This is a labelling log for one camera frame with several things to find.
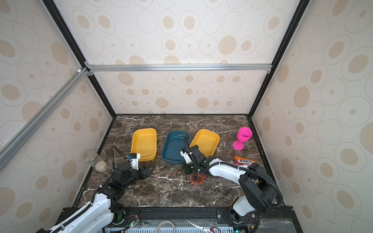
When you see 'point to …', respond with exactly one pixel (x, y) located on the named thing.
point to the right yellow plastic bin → (207, 141)
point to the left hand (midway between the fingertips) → (156, 165)
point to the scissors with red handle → (209, 229)
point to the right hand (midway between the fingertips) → (182, 169)
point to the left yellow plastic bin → (144, 142)
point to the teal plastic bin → (174, 142)
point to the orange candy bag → (243, 161)
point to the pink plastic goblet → (244, 134)
